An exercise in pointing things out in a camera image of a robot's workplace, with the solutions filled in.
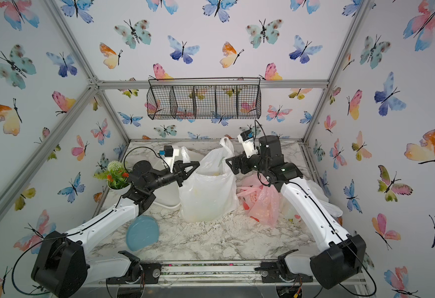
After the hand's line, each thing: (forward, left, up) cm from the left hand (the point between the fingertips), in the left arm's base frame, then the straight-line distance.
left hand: (199, 163), depth 70 cm
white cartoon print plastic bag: (-11, -38, -23) cm, 45 cm away
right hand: (+4, -15, 0) cm, 16 cm away
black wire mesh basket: (+44, 0, -1) cm, 44 cm away
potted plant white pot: (+3, +38, -16) cm, 42 cm away
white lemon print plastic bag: (-6, -4, -12) cm, 14 cm away
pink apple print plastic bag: (-7, -25, -20) cm, 33 cm away
